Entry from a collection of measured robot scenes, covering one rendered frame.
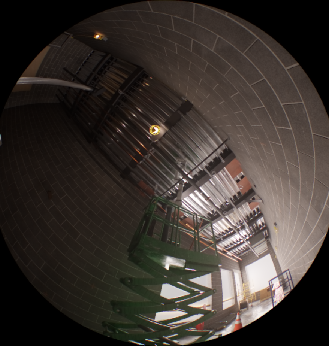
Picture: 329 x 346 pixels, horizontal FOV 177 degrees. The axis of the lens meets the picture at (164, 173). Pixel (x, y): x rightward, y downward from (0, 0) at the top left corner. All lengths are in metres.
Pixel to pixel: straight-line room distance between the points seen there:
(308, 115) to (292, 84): 0.20
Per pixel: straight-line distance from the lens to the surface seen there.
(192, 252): 1.84
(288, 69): 0.79
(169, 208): 2.36
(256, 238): 6.42
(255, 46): 0.82
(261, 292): 9.12
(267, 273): 10.51
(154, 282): 1.53
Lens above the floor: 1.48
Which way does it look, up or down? 65 degrees up
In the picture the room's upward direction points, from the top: 22 degrees clockwise
